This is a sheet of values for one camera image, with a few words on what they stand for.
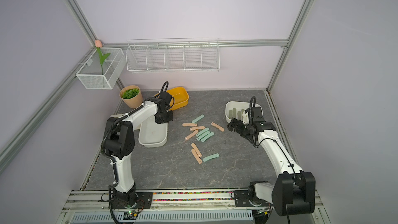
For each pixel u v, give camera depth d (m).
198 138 0.94
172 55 0.97
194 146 0.91
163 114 0.84
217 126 0.99
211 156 0.87
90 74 0.79
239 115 1.06
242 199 0.74
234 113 1.06
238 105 1.09
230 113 1.06
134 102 1.05
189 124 1.01
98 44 0.89
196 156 0.87
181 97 1.16
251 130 0.59
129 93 1.04
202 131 0.97
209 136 0.96
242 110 1.08
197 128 0.99
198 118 1.05
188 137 0.95
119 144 0.53
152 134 0.96
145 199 0.74
